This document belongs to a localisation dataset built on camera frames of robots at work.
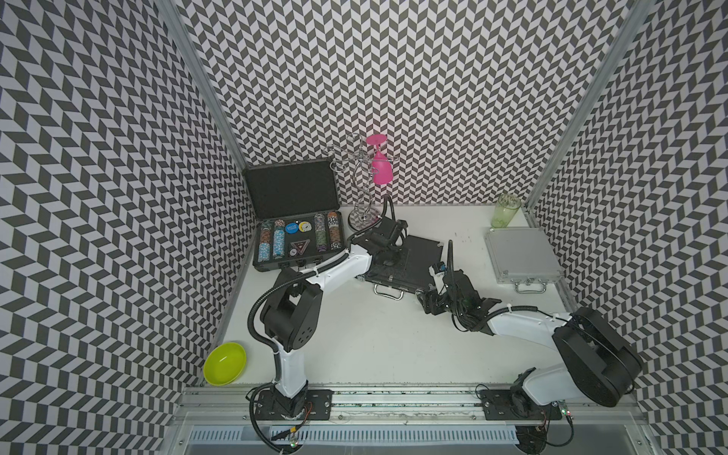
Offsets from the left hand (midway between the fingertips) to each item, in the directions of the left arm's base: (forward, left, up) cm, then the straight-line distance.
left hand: (405, 260), depth 90 cm
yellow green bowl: (-29, +52, -8) cm, 60 cm away
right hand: (-9, -8, -8) cm, 14 cm away
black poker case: (+20, +39, -3) cm, 43 cm away
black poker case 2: (-7, -1, +8) cm, 11 cm away
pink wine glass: (+34, +7, +9) cm, 36 cm away
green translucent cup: (+21, -38, +1) cm, 43 cm away
